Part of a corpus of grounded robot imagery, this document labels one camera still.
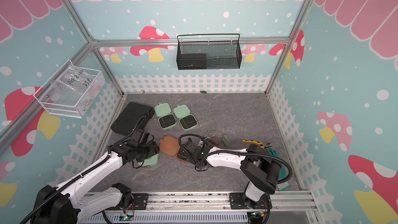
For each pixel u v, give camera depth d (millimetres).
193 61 903
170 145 896
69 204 405
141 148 689
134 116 1116
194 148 670
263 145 918
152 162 838
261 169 446
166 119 1047
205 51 923
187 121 1034
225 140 945
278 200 762
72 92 717
